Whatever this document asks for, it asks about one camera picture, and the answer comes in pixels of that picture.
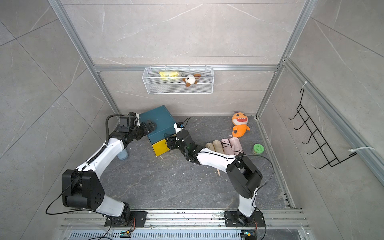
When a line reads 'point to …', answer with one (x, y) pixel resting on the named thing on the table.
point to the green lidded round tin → (258, 149)
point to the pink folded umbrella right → (236, 145)
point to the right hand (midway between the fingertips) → (169, 137)
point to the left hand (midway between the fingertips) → (152, 125)
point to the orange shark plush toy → (240, 119)
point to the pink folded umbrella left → (227, 149)
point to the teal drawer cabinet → (165, 123)
